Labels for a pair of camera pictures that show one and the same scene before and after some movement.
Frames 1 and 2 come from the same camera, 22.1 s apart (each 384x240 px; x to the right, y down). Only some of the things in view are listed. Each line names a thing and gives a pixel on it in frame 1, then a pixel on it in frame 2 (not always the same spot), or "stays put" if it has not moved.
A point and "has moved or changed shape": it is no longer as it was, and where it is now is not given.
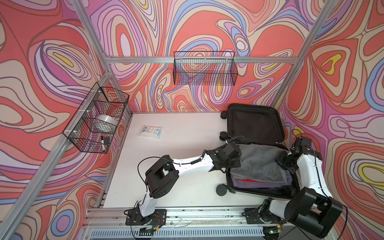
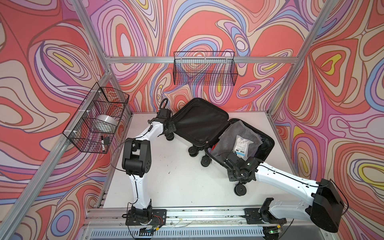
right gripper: x=279 y=161 to x=231 y=177
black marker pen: x=102 y=143 stays put
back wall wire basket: x=205 y=68 stays put
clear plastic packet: x=154 y=132 has moved or changed shape
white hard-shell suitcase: x=258 y=130 to x=207 y=129
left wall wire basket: x=91 y=128 stays put
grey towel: x=259 y=162 has moved or changed shape
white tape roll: x=106 y=123 stays put
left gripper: x=237 y=162 to x=171 y=126
